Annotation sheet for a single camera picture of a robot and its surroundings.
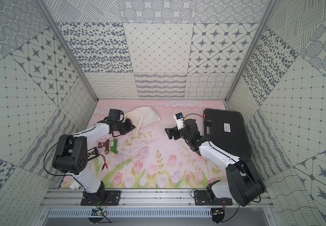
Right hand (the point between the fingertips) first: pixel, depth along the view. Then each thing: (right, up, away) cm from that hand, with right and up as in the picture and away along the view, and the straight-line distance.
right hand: (172, 128), depth 86 cm
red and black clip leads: (-42, -22, 0) cm, 47 cm away
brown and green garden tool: (-44, -12, +6) cm, 46 cm away
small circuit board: (-39, -41, -16) cm, 59 cm away
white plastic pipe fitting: (-54, -31, -10) cm, 63 cm away
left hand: (-26, +2, +9) cm, 27 cm away
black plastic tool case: (+37, -1, +7) cm, 38 cm away
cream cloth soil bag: (-21, +7, +16) cm, 27 cm away
